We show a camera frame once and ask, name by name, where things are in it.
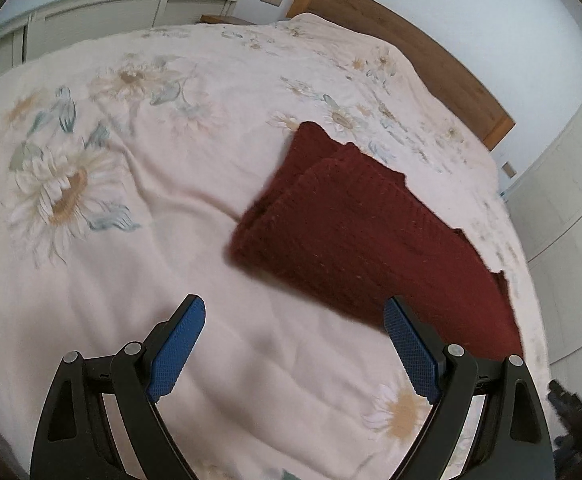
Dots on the wooden nightstand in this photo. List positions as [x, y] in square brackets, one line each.
[223, 19]

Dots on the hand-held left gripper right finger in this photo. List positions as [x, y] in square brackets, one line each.
[411, 350]

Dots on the white wardrobe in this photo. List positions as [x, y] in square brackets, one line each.
[571, 185]

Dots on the white louvered cabinet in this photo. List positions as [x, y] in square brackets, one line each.
[96, 15]

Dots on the pink floral blanket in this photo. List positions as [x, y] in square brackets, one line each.
[121, 285]

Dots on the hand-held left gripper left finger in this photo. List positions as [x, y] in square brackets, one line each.
[176, 355]

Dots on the dark red knit sweater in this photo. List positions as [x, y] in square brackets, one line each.
[361, 240]

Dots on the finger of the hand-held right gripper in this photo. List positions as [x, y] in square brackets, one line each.
[566, 402]

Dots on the wooden headboard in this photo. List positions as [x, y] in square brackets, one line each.
[396, 25]

